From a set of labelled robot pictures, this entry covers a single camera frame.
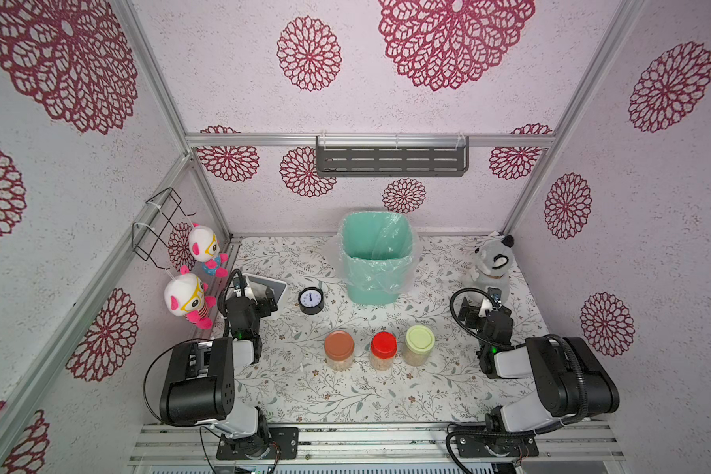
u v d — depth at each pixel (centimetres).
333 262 84
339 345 80
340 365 83
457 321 73
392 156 99
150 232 75
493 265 88
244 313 71
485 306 81
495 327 72
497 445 69
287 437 75
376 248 98
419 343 78
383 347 80
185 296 79
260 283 96
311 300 98
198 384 46
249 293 81
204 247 93
